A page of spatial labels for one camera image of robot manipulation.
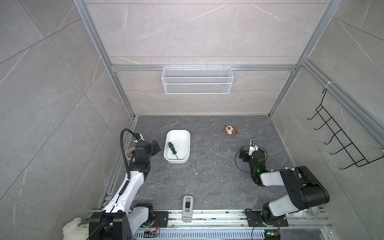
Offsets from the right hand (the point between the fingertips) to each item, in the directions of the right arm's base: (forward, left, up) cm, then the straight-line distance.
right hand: (249, 146), depth 93 cm
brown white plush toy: (+17, +9, -4) cm, 19 cm away
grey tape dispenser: (-34, +39, -3) cm, 52 cm away
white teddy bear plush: (-44, +81, +14) cm, 93 cm away
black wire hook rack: (-24, -31, +25) cm, 47 cm away
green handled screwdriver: (+2, +50, -4) cm, 50 cm away
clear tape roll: (-36, -26, -8) cm, 45 cm away
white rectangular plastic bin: (+10, +45, -6) cm, 47 cm away
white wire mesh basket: (+39, +32, +23) cm, 56 cm away
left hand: (-2, +62, +11) cm, 63 cm away
